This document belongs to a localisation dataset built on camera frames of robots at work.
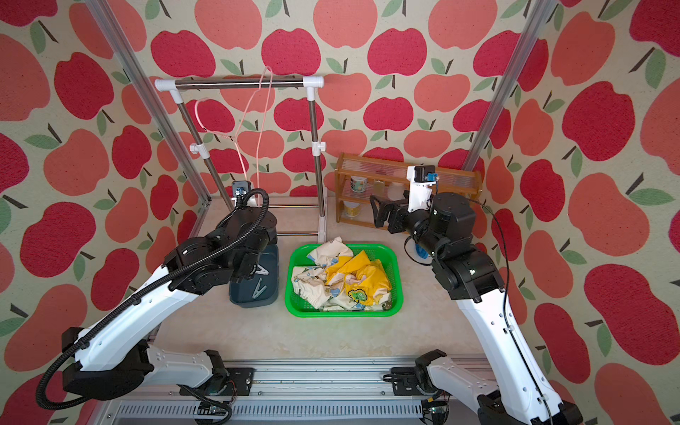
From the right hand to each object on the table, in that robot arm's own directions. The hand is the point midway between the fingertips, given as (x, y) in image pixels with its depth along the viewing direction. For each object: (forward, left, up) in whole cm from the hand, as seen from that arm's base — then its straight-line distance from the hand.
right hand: (393, 201), depth 60 cm
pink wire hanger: (+44, +60, -13) cm, 75 cm away
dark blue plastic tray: (-9, +46, -39) cm, 60 cm away
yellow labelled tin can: (+30, +11, -36) cm, 49 cm away
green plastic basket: (+9, -3, -36) cm, 37 cm away
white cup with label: (+32, +9, -24) cm, 41 cm away
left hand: (-5, +30, -4) cm, 30 cm away
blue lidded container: (+15, -17, -41) cm, 46 cm away
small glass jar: (+29, +1, -23) cm, 37 cm away
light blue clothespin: (-6, +41, -42) cm, 59 cm away
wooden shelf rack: (+31, -3, -17) cm, 35 cm away
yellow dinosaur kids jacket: (-2, +14, -37) cm, 39 cm away
